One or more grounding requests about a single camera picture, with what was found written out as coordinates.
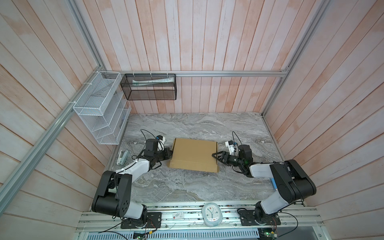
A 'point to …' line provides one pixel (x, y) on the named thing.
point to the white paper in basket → (144, 82)
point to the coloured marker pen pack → (274, 183)
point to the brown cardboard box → (194, 155)
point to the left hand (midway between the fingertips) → (173, 154)
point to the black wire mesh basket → (149, 86)
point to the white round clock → (212, 214)
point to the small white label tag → (178, 215)
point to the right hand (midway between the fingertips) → (214, 156)
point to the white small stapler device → (122, 157)
